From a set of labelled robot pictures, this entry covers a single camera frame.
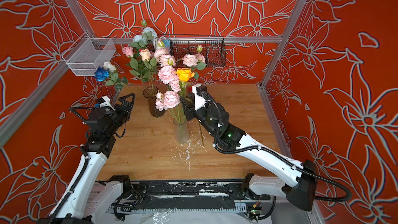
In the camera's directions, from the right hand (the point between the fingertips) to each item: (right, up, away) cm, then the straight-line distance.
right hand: (182, 95), depth 61 cm
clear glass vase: (-2, -18, +21) cm, 28 cm away
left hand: (-24, -1, +10) cm, 26 cm away
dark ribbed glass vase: (-21, -10, +35) cm, 42 cm away
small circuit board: (+33, -53, +8) cm, 62 cm away
